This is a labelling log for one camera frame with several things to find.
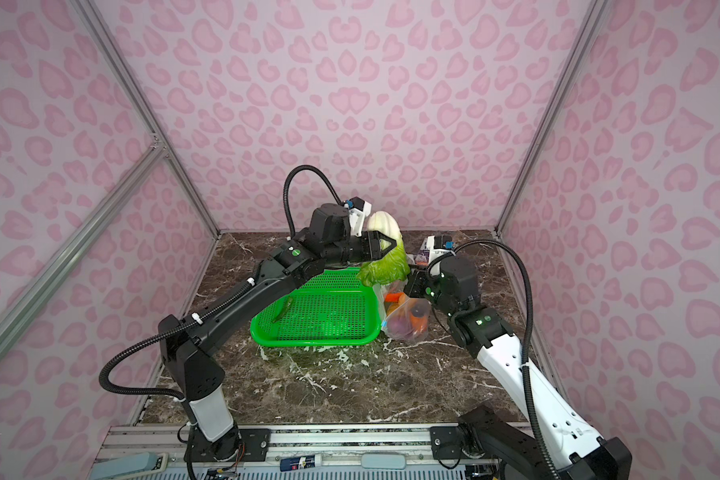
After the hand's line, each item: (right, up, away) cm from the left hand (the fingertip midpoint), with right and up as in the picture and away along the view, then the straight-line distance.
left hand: (395, 239), depth 70 cm
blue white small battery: (-22, -52, -1) cm, 56 cm away
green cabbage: (-1, -6, -2) cm, 7 cm away
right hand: (+2, -6, +1) cm, 7 cm away
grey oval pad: (-3, -51, -1) cm, 52 cm away
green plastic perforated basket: (-18, -21, +27) cm, 39 cm away
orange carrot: (+3, -16, +20) cm, 26 cm away
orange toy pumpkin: (+8, -21, +11) cm, 25 cm away
